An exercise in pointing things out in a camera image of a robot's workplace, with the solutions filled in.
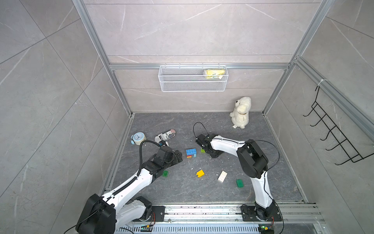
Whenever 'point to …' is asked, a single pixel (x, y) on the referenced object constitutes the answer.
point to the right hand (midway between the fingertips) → (221, 150)
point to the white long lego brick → (222, 176)
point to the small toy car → (166, 135)
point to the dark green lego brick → (165, 173)
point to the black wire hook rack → (327, 123)
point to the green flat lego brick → (240, 184)
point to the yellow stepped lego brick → (200, 173)
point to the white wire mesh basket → (192, 78)
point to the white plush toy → (240, 116)
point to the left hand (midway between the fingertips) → (178, 153)
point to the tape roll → (138, 138)
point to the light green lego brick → (202, 150)
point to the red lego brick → (189, 156)
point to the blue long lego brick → (190, 151)
